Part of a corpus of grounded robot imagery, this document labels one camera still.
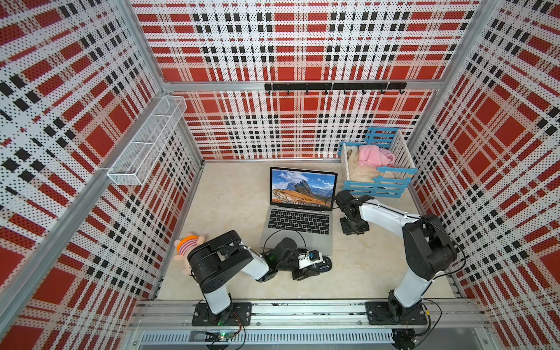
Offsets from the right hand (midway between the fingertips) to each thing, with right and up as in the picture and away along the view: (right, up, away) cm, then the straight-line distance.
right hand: (356, 228), depth 91 cm
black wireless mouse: (-14, -12, -9) cm, 21 cm away
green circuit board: (-50, -30, -22) cm, 62 cm away
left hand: (-18, -12, -5) cm, 22 cm away
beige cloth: (+7, +24, +16) cm, 30 cm away
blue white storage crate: (+25, +41, +20) cm, 53 cm away
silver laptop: (-23, +7, +10) cm, 26 cm away
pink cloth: (+12, +33, +13) cm, 37 cm away
